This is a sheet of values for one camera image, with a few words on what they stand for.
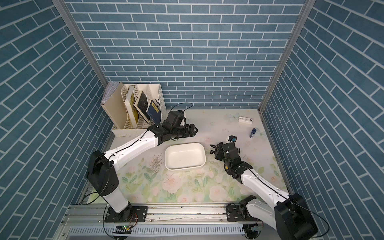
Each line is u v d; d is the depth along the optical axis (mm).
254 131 980
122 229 722
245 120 1118
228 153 631
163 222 722
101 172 438
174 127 646
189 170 868
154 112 1050
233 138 768
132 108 929
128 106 892
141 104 1006
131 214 695
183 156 937
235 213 737
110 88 912
